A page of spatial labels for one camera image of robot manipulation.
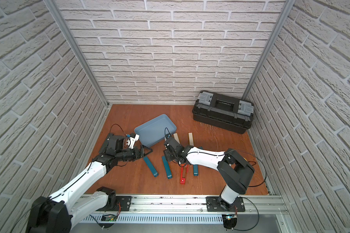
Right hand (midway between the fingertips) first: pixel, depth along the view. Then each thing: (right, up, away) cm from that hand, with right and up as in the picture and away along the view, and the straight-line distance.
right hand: (170, 151), depth 88 cm
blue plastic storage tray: (-14, +11, +12) cm, 21 cm away
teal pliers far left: (-10, -11, -4) cm, 16 cm away
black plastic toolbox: (+34, +25, +5) cm, 42 cm away
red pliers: (+9, -10, -2) cm, 14 cm away
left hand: (-11, +3, -9) cm, 15 cm away
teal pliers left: (-2, -9, -2) cm, 9 cm away
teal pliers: (+15, -10, -5) cm, 19 cm away
